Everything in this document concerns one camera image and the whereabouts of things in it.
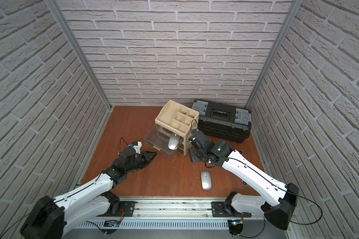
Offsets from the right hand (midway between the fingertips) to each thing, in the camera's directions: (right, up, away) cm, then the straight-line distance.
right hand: (197, 152), depth 74 cm
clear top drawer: (-23, +5, +18) cm, 30 cm away
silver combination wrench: (+26, -19, +7) cm, 33 cm away
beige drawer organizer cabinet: (-9, +16, +4) cm, 19 cm away
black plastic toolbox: (+20, +15, +15) cm, 29 cm away
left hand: (-21, -1, +7) cm, 22 cm away
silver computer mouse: (-12, +5, +5) cm, 14 cm away
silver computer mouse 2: (+6, -18, +9) cm, 21 cm away
